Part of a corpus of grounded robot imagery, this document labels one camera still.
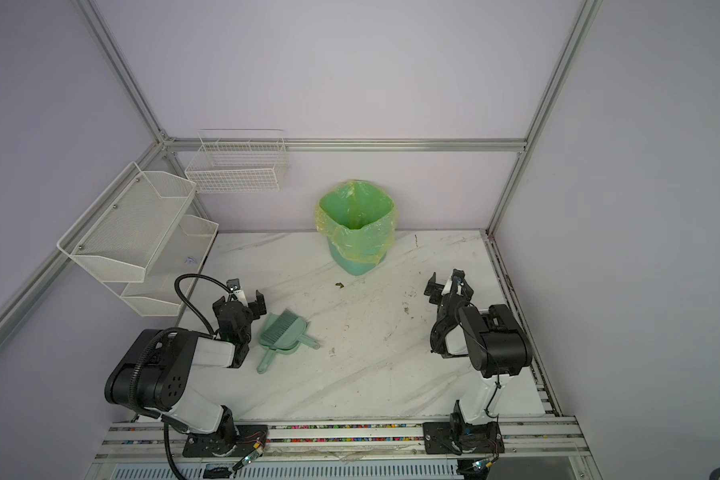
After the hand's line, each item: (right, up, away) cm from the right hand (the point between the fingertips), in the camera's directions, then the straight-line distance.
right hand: (448, 275), depth 93 cm
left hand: (-66, -6, -1) cm, 67 cm away
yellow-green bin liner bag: (-29, +20, +14) cm, 38 cm away
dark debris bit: (-36, -4, +11) cm, 38 cm away
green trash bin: (-33, +2, +15) cm, 36 cm away
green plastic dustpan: (-55, -22, -7) cm, 59 cm away
